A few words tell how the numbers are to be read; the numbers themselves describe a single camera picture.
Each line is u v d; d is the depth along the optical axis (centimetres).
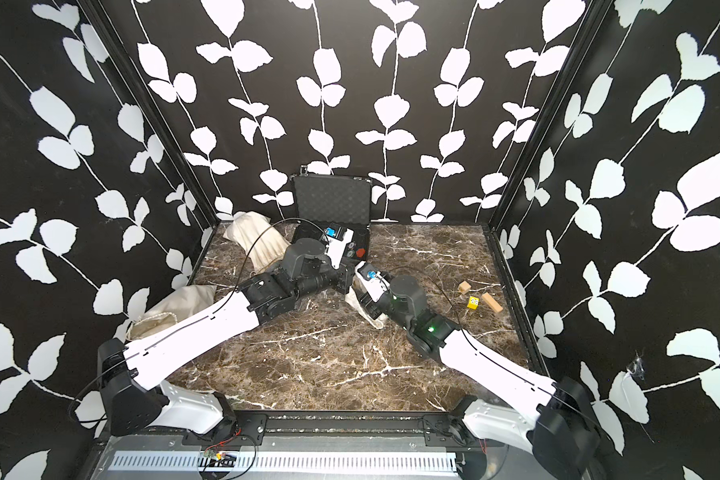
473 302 95
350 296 78
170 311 72
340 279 63
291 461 70
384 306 65
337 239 60
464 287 101
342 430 75
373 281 63
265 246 107
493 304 98
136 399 46
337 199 108
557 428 39
